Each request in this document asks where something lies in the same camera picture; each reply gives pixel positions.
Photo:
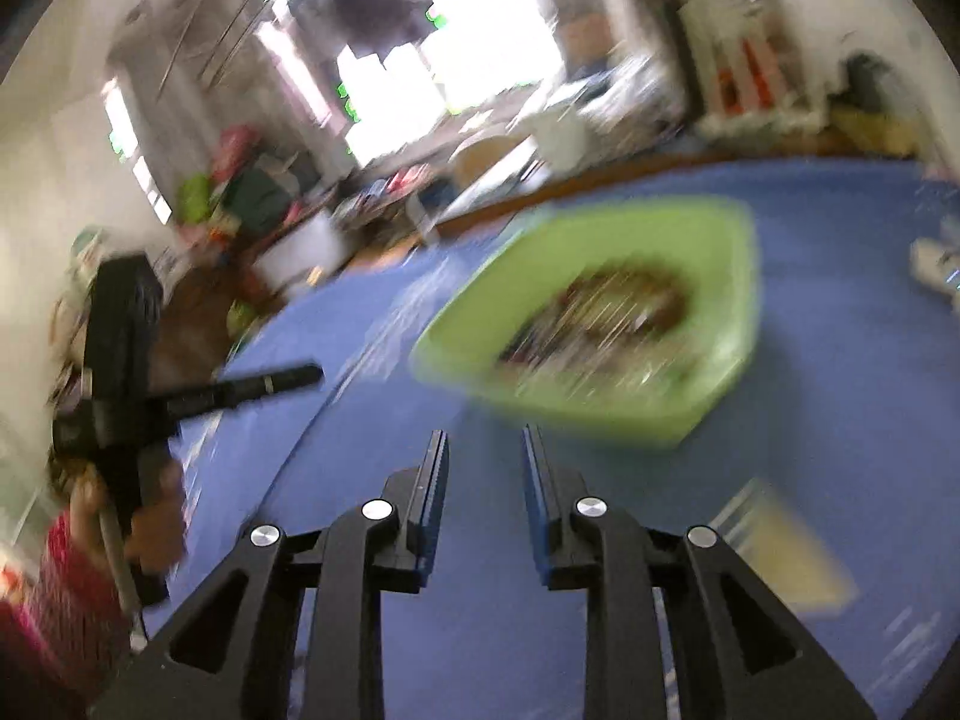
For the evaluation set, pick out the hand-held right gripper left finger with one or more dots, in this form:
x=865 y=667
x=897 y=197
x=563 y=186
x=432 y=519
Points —
x=429 y=510

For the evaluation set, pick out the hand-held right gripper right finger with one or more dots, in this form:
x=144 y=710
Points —
x=540 y=510

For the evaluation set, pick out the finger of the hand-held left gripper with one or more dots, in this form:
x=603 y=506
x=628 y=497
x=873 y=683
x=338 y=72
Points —
x=247 y=390

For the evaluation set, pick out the green plastic basin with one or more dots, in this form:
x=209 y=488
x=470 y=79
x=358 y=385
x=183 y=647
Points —
x=600 y=405

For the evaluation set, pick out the person's left forearm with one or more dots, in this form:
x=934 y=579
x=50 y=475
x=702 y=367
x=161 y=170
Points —
x=67 y=615

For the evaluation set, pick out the person's left hand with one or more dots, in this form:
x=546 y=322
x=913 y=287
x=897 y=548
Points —
x=159 y=532

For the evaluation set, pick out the white cushioned armchair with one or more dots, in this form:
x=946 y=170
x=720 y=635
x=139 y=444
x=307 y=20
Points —
x=300 y=251

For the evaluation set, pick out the bright green bag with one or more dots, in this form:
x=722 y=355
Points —
x=196 y=199

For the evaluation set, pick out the dark green bag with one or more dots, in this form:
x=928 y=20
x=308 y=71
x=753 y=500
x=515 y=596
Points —
x=259 y=195

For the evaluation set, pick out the red bag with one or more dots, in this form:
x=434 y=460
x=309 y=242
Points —
x=236 y=146

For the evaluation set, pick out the blue printed tablecloth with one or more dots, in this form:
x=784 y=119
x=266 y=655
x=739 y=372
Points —
x=825 y=405

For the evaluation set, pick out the beige plastic child chair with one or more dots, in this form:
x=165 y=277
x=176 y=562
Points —
x=491 y=165

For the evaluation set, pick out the window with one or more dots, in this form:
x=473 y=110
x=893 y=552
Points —
x=480 y=37

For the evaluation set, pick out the white object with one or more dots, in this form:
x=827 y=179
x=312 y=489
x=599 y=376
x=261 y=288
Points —
x=937 y=262

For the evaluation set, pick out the cardboard box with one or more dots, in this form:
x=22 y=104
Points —
x=585 y=41

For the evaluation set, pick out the yellow cloth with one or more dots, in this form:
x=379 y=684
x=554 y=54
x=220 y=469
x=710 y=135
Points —
x=874 y=129

